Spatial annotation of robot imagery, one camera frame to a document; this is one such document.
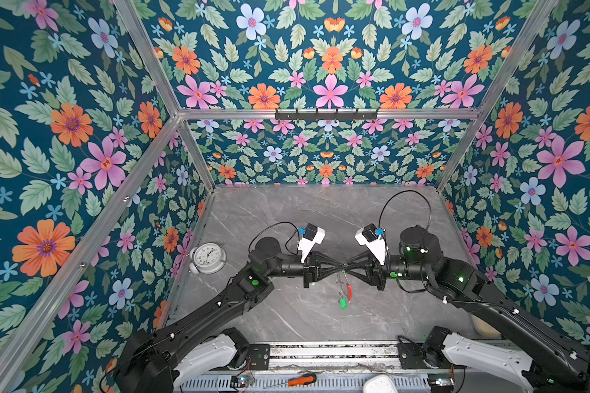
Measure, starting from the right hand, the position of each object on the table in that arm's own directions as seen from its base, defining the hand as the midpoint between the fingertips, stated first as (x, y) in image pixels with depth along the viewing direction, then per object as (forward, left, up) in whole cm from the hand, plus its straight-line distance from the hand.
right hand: (348, 263), depth 62 cm
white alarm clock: (+15, +49, -25) cm, 57 cm away
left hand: (-3, +2, +3) cm, 5 cm away
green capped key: (-4, 0, -18) cm, 19 cm away
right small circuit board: (-23, -28, -31) cm, 48 cm away
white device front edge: (-23, -9, -26) cm, 36 cm away
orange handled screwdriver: (-22, +12, -28) cm, 38 cm away
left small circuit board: (-22, +32, -30) cm, 49 cm away
